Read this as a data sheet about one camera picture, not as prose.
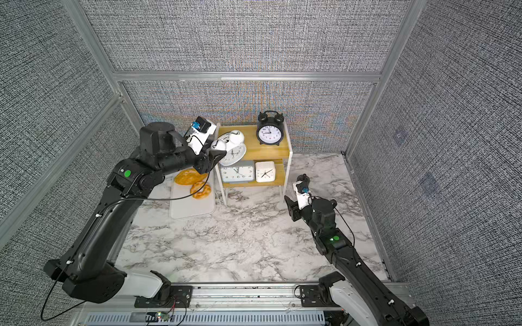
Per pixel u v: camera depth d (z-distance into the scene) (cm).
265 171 84
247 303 73
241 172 84
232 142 61
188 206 97
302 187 65
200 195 100
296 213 69
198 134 49
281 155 81
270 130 74
